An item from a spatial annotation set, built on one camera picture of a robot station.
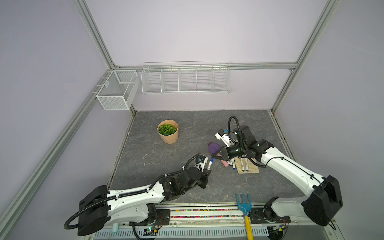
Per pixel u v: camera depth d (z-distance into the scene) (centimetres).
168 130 94
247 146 60
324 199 40
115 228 70
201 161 65
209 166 74
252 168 89
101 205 40
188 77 100
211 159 74
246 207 76
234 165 91
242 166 89
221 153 69
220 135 70
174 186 58
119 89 102
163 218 74
